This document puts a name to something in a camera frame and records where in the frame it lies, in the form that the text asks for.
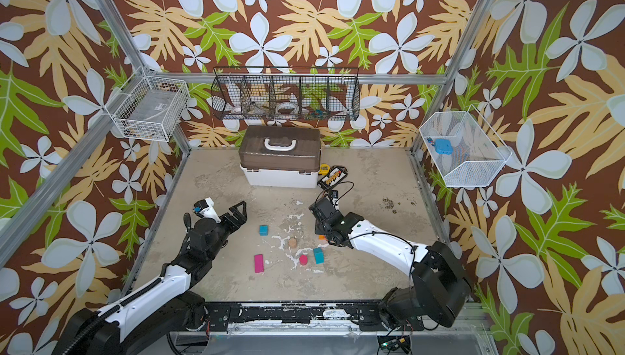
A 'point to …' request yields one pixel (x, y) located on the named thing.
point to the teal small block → (264, 230)
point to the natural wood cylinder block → (292, 243)
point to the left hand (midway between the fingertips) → (237, 204)
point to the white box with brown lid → (280, 156)
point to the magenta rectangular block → (259, 265)
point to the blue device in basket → (443, 146)
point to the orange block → (321, 236)
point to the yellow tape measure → (324, 168)
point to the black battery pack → (334, 177)
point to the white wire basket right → (465, 150)
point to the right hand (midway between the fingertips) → (320, 221)
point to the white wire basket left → (148, 107)
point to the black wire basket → (288, 93)
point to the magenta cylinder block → (303, 260)
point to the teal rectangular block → (319, 256)
